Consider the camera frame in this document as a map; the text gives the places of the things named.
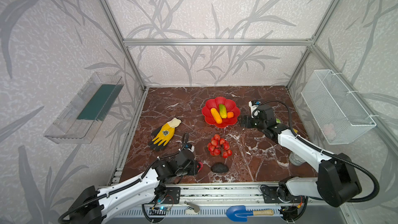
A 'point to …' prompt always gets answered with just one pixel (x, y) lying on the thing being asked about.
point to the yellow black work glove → (161, 136)
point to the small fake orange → (230, 114)
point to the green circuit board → (160, 210)
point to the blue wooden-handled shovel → (239, 213)
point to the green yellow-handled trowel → (278, 121)
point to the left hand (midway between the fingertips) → (200, 163)
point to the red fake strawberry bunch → (218, 146)
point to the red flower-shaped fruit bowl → (230, 107)
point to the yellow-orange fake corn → (216, 116)
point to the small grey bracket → (192, 208)
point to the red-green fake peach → (201, 167)
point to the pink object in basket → (328, 130)
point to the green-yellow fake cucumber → (223, 111)
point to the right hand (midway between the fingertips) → (244, 112)
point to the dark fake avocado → (218, 167)
